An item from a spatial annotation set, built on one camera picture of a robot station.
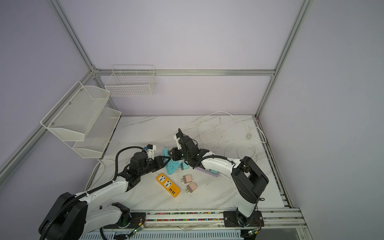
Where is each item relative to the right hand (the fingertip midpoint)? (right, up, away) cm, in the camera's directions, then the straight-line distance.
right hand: (168, 152), depth 83 cm
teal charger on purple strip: (+26, -12, +2) cm, 29 cm away
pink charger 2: (+13, -19, -1) cm, 23 cm away
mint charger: (+9, -10, +7) cm, 15 cm away
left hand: (0, -4, 0) cm, 4 cm away
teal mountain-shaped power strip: (+2, -8, -1) cm, 8 cm away
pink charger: (+10, -16, +3) cm, 19 cm away
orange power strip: (0, -18, -1) cm, 18 cm away
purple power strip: (+24, -13, +4) cm, 27 cm away
